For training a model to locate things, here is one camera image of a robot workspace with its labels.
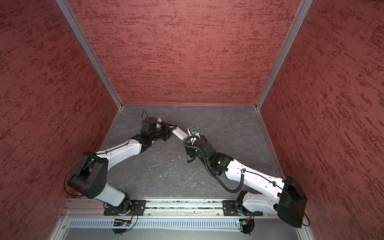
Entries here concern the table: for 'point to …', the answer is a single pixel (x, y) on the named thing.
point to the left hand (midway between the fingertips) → (178, 128)
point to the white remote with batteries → (180, 133)
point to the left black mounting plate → (134, 208)
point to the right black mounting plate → (230, 208)
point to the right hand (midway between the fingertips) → (190, 142)
